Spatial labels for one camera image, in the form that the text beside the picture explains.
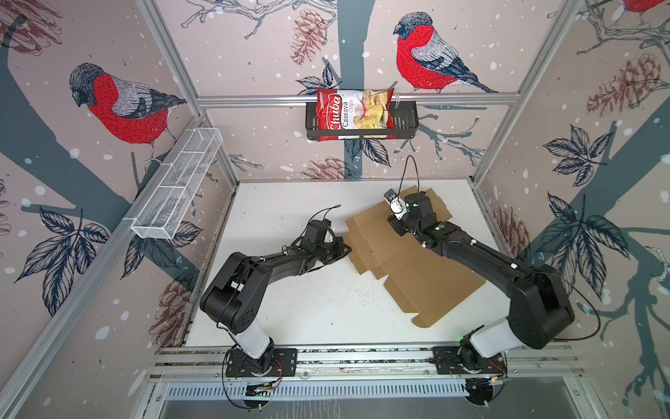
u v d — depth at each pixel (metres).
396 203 0.76
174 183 0.77
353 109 0.88
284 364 0.73
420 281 0.90
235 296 0.46
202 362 0.75
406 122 0.94
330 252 0.80
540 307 0.43
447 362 0.73
